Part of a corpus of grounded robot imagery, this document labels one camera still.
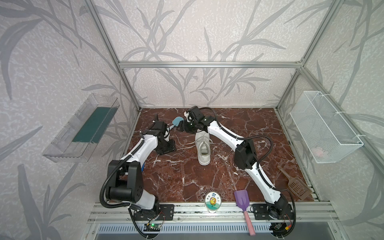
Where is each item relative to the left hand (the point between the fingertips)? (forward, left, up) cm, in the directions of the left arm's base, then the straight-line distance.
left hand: (174, 145), depth 88 cm
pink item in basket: (-10, -74, +13) cm, 75 cm away
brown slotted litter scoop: (-20, -70, -8) cm, 73 cm away
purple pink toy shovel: (-28, -38, -8) cm, 48 cm away
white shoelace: (+6, -15, -4) cm, 17 cm away
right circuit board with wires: (-39, -57, -11) cm, 70 cm away
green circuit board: (-40, +7, -10) cm, 42 cm away
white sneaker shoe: (0, -17, -3) cm, 17 cm away
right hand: (+13, -2, +3) cm, 13 cm away
